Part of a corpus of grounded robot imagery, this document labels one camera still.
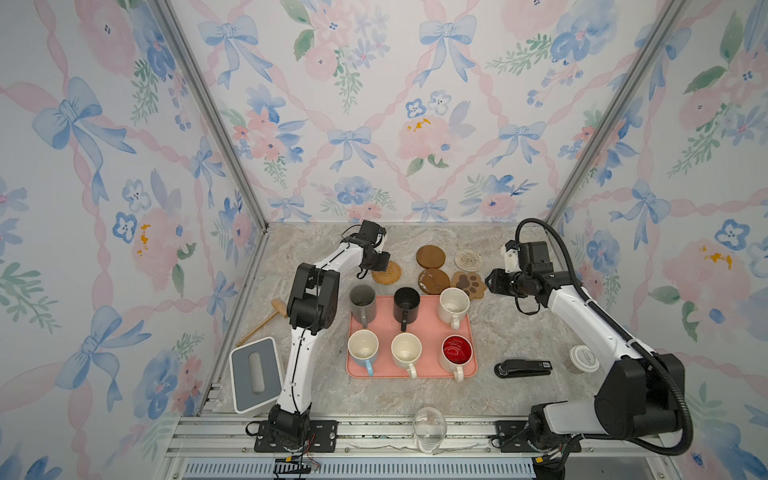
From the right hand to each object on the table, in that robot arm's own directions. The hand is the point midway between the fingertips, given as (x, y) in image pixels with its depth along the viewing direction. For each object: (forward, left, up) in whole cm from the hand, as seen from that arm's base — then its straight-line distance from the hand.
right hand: (491, 279), depth 87 cm
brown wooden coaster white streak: (+8, +14, -14) cm, 22 cm away
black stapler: (-21, -8, -13) cm, 26 cm away
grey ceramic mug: (-4, +38, -6) cm, 38 cm away
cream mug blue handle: (-16, +37, -12) cm, 42 cm away
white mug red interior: (-17, +10, -12) cm, 23 cm away
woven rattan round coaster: (+11, +30, -14) cm, 35 cm away
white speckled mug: (-2, +9, -12) cm, 15 cm away
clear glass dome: (-36, +19, -15) cm, 44 cm away
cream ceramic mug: (-17, +25, -12) cm, 32 cm away
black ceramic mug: (-4, +24, -10) cm, 26 cm away
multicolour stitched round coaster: (+18, +1, -14) cm, 23 cm away
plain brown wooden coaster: (+20, +15, -14) cm, 28 cm away
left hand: (+16, +32, -12) cm, 37 cm away
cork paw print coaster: (+8, +2, -14) cm, 17 cm away
